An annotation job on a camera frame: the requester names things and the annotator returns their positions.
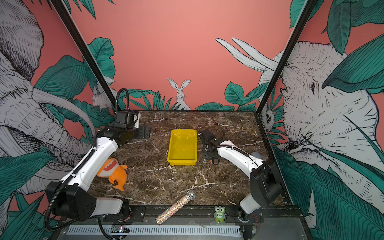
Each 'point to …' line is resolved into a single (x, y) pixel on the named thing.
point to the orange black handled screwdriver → (210, 162)
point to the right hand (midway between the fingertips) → (207, 153)
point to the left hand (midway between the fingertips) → (142, 128)
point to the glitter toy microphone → (175, 208)
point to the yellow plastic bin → (183, 147)
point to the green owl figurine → (219, 214)
